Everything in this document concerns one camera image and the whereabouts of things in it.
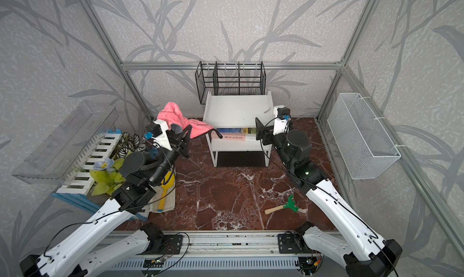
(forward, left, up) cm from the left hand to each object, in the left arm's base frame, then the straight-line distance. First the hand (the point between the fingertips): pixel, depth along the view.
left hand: (190, 126), depth 59 cm
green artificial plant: (-8, +36, -21) cm, 42 cm away
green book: (+16, -23, -21) cm, 35 cm away
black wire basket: (+51, -10, -15) cm, 54 cm away
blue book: (+16, -11, -20) cm, 28 cm away
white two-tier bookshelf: (+14, -14, -9) cm, 22 cm away
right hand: (+7, -26, -2) cm, 27 cm away
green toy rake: (-11, -41, -42) cm, 60 cm away
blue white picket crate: (-14, +41, -18) cm, 47 cm away
